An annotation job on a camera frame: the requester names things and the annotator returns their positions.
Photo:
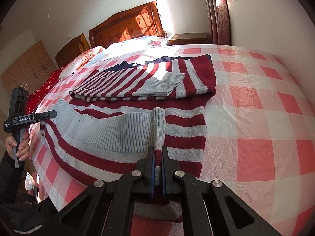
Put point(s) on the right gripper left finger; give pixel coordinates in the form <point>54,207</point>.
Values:
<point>104,208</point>

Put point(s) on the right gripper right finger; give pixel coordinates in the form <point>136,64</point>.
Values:
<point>210,208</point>

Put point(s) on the red white striped sweater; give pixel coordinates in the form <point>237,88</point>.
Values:
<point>116,114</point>

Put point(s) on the black sleeved left forearm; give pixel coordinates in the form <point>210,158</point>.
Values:
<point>21,217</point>

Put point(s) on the person's left hand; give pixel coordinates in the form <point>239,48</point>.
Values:
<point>23,149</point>

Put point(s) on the red floral bedspread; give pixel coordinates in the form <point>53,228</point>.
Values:
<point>37,96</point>

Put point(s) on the light wooden wardrobe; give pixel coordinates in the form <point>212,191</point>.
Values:
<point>30,71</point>

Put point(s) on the white crumpled face mask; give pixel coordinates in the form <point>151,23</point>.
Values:
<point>29,182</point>

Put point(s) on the pink floral folded quilt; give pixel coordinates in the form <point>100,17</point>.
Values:
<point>77,64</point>

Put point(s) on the pink checkered bed sheet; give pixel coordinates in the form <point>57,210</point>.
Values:
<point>260,130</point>

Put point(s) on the light blue floral quilt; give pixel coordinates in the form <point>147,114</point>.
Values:
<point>130,47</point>

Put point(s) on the carved wooden headboard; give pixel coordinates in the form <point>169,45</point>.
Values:
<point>143,20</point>

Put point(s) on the wooden nightstand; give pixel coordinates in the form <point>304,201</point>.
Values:
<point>189,38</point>

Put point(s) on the pink floral curtain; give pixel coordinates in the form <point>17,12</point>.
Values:
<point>219,22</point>

